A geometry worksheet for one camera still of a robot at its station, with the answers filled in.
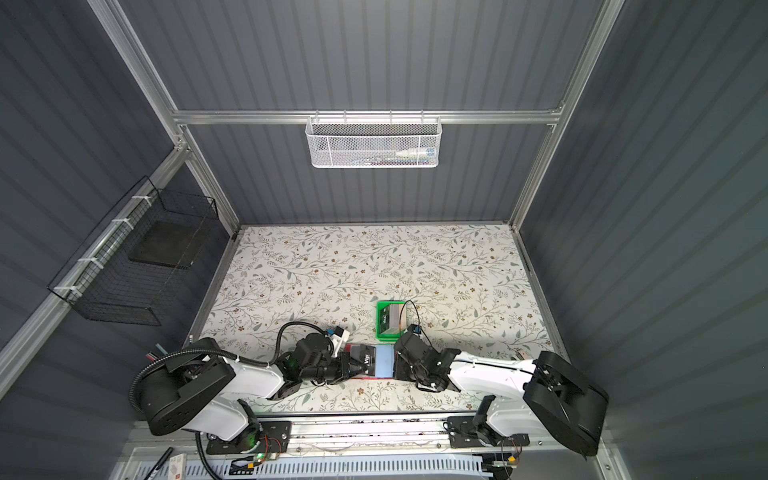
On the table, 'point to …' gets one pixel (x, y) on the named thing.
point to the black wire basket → (121, 272)
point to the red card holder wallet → (385, 367)
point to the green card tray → (382, 320)
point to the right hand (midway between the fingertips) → (396, 371)
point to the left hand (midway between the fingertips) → (370, 370)
